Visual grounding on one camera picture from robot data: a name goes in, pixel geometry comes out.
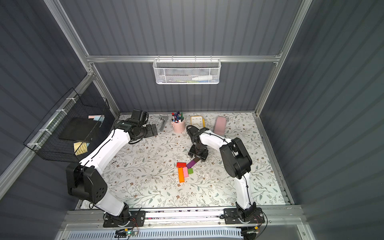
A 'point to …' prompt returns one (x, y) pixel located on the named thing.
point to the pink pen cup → (178, 123)
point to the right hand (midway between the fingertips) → (194, 159)
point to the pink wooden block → (185, 172)
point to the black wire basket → (45, 140)
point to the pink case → (220, 125)
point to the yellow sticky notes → (80, 147)
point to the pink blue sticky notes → (97, 117)
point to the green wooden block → (190, 171)
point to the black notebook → (78, 129)
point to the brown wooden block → (196, 159)
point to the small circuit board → (132, 233)
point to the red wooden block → (181, 164)
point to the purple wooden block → (190, 164)
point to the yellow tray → (197, 121)
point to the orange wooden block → (181, 174)
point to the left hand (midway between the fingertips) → (151, 132)
